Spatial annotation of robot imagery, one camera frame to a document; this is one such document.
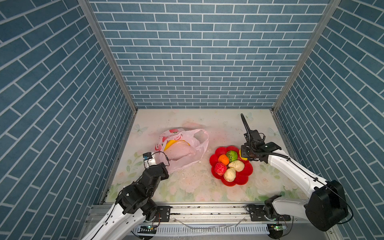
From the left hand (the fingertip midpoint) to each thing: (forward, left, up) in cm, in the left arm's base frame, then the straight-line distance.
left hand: (166, 164), depth 76 cm
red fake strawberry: (0, -29, -7) cm, 29 cm away
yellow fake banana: (+21, +1, -12) cm, 24 cm away
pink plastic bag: (+17, -4, -13) cm, 22 cm away
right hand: (+10, -43, -3) cm, 44 cm away
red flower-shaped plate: (-3, -41, -11) cm, 42 cm away
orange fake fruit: (+6, -32, -8) cm, 33 cm away
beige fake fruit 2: (-3, -34, -7) cm, 35 cm away
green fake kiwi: (+8, -37, -8) cm, 39 cm away
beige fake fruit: (+3, -39, -8) cm, 40 cm away
